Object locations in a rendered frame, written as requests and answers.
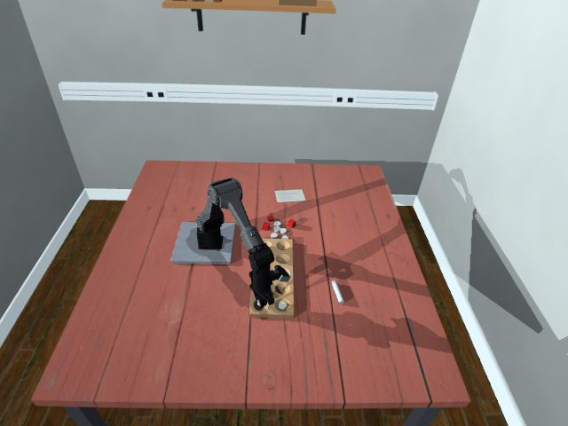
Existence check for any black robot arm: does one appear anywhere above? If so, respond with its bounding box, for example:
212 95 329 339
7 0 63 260
196 177 291 283

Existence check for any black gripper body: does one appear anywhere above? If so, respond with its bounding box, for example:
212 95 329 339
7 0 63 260
249 272 274 305

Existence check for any white sheet of paper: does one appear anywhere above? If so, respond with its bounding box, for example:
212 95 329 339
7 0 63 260
275 189 305 202

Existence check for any tan wooden counting tray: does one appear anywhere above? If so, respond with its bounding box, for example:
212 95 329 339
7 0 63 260
249 239 294 318

